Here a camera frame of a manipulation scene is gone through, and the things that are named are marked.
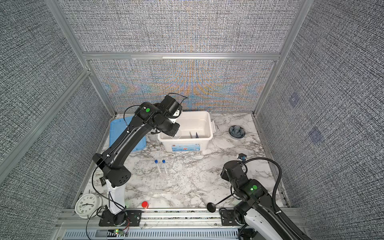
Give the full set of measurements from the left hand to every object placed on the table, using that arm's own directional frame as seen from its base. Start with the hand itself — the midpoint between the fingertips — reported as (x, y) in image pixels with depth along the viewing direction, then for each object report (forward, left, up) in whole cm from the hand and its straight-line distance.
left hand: (175, 131), depth 75 cm
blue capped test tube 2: (-11, +10, -11) cm, 19 cm away
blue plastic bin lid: (+27, +45, -26) cm, 58 cm away
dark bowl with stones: (+16, -42, -24) cm, 51 cm away
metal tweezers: (+16, -9, -25) cm, 31 cm away
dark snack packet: (-14, +42, -25) cm, 51 cm away
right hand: (-14, -26, -15) cm, 34 cm away
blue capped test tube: (-11, +6, -11) cm, 17 cm away
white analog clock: (-26, +45, -24) cm, 57 cm away
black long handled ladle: (-30, -17, -25) cm, 43 cm away
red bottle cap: (-28, +16, -24) cm, 40 cm away
